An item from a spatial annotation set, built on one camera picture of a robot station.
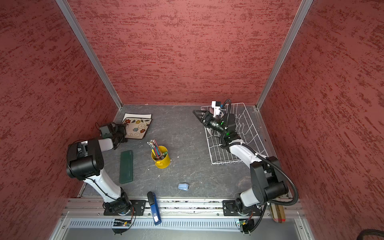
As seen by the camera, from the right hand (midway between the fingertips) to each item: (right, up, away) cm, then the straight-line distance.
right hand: (192, 116), depth 76 cm
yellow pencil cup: (-16, -26, +7) cm, 32 cm away
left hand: (-44, -8, +23) cm, 51 cm away
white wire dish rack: (+36, -11, +25) cm, 45 cm away
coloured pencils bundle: (-21, -19, +5) cm, 28 cm away
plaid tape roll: (+42, -48, -5) cm, 64 cm away
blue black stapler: (-20, -42, -3) cm, 47 cm away
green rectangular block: (-40, -30, +11) cm, 52 cm away
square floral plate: (-41, -8, +27) cm, 50 cm away
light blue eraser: (-5, -38, +3) cm, 39 cm away
